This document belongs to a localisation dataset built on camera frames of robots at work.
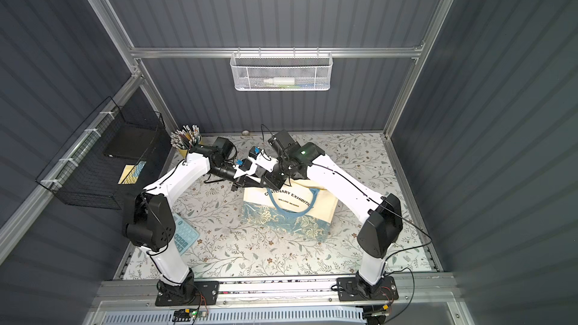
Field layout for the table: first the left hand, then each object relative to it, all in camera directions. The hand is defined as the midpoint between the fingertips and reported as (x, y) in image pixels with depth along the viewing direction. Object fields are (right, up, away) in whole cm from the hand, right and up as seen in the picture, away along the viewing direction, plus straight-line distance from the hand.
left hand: (262, 183), depth 79 cm
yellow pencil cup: (-36, +11, +16) cm, 41 cm away
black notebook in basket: (-49, +16, +2) cm, 52 cm away
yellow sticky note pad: (-36, +5, -14) cm, 39 cm away
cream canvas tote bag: (+13, -10, +2) cm, 17 cm away
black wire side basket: (-53, +8, -2) cm, 53 cm away
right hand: (+1, +1, -3) cm, 3 cm away
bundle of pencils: (-37, +18, +20) cm, 46 cm away
